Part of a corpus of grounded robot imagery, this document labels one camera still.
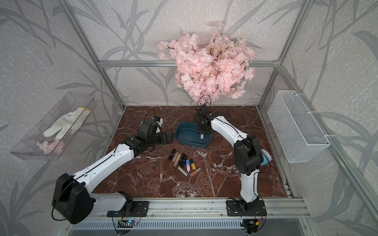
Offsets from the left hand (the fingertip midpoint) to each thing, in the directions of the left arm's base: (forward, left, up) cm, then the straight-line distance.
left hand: (168, 135), depth 83 cm
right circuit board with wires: (-41, -42, -16) cm, 61 cm away
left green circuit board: (-39, +16, -17) cm, 46 cm away
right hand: (+8, -18, -6) cm, 21 cm away
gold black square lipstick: (-10, -14, -16) cm, 23 cm away
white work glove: (-4, +44, +15) cm, 47 cm away
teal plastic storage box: (+13, -9, -17) cm, 24 cm away
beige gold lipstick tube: (-6, -3, -16) cm, 17 cm away
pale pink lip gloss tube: (+4, -19, -6) cm, 20 cm away
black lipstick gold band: (-7, -6, -15) cm, 18 cm away
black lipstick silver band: (-7, -9, -16) cm, 19 cm away
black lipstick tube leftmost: (-5, 0, -16) cm, 16 cm away
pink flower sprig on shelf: (-16, +44, +15) cm, 49 cm away
